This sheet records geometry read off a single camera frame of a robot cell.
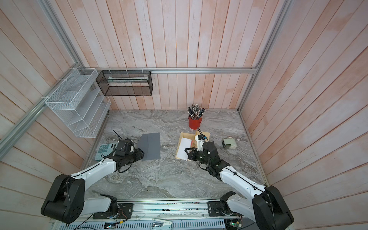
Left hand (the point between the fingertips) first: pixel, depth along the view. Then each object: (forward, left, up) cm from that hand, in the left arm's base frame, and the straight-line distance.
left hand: (141, 156), depth 91 cm
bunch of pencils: (+25, -36, +15) cm, 46 cm away
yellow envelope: (+18, -34, -4) cm, 38 cm away
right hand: (-1, -28, +11) cm, 30 cm away
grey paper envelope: (+11, -3, -3) cm, 12 cm away
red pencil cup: (+28, -36, -2) cm, 46 cm away
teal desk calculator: (+5, +26, -2) cm, 26 cm away
